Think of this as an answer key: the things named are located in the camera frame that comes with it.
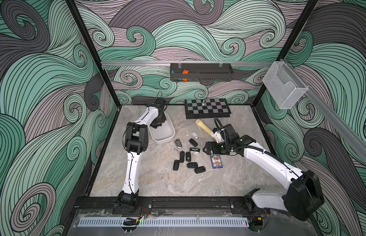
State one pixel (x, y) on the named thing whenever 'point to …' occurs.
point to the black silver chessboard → (206, 108)
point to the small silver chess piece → (203, 102)
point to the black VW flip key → (188, 155)
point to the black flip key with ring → (193, 142)
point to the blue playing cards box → (216, 161)
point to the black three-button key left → (176, 164)
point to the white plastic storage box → (164, 134)
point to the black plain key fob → (182, 156)
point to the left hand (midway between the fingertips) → (160, 119)
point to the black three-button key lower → (199, 169)
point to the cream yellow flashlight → (199, 122)
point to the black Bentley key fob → (194, 150)
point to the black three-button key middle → (192, 164)
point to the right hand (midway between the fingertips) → (211, 150)
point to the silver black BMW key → (178, 143)
